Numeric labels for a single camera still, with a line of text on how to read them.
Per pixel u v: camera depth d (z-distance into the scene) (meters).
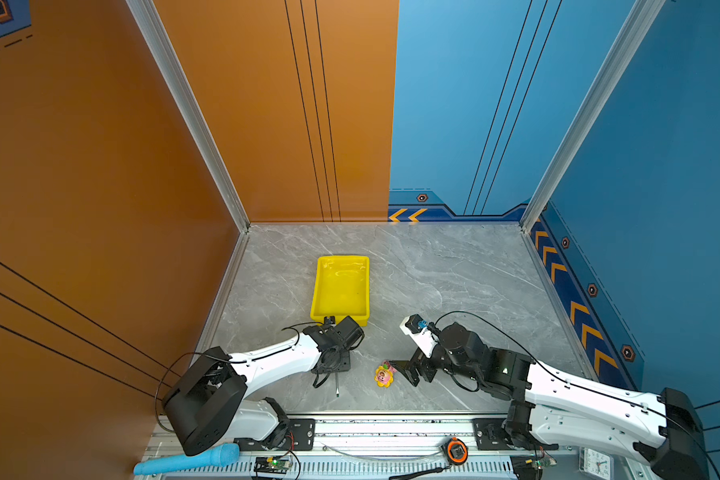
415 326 0.61
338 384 0.81
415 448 0.72
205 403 0.42
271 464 0.71
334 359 0.62
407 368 0.62
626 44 0.74
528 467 0.70
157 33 0.72
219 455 0.68
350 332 0.69
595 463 0.68
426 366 0.63
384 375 0.81
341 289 1.00
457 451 0.69
